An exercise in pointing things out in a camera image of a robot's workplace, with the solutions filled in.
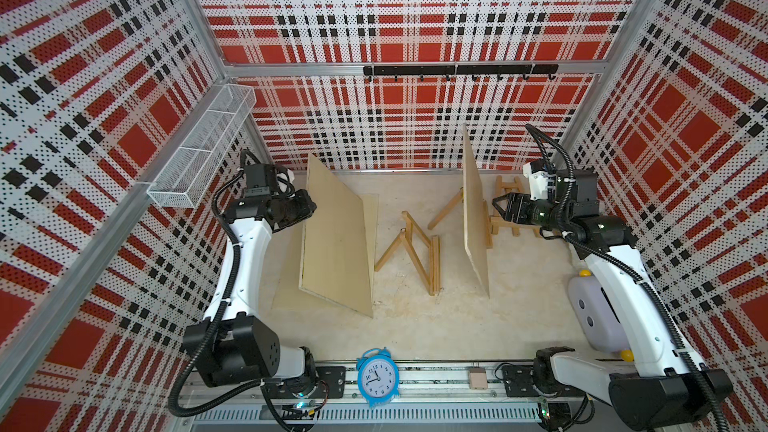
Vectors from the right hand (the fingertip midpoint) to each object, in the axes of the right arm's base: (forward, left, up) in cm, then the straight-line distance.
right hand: (506, 204), depth 73 cm
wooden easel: (+2, +19, -28) cm, 33 cm away
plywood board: (-9, +44, -13) cm, 47 cm away
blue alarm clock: (-33, +32, -27) cm, 53 cm away
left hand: (+4, +48, -5) cm, 49 cm away
